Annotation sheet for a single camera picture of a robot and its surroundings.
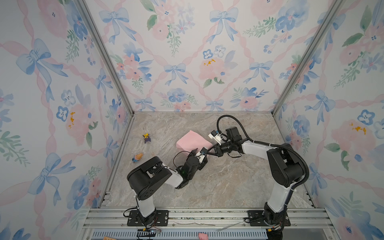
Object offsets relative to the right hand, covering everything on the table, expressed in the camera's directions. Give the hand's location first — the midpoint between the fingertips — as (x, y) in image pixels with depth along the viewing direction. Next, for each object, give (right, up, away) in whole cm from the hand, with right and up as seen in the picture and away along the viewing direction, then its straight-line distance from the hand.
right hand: (206, 152), depth 89 cm
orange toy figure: (-43, -4, +3) cm, 43 cm away
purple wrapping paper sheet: (-8, +6, +6) cm, 12 cm away
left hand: (-3, 0, +1) cm, 3 cm away
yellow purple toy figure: (-40, +8, +13) cm, 43 cm away
